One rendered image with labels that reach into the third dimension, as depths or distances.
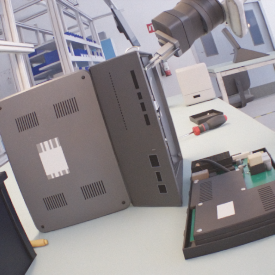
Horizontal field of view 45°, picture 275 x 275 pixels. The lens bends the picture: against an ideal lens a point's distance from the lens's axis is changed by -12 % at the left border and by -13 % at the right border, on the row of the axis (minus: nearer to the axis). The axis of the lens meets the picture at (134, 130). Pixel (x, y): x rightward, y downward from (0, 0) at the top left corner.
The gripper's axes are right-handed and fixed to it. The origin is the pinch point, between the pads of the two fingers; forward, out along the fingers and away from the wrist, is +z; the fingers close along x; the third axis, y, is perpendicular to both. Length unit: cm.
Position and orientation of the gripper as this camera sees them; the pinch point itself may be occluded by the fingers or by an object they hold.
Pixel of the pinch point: (145, 68)
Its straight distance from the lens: 55.2
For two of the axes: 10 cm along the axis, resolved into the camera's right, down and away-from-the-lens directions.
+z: -7.3, 6.6, -1.7
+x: -2.9, -5.3, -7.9
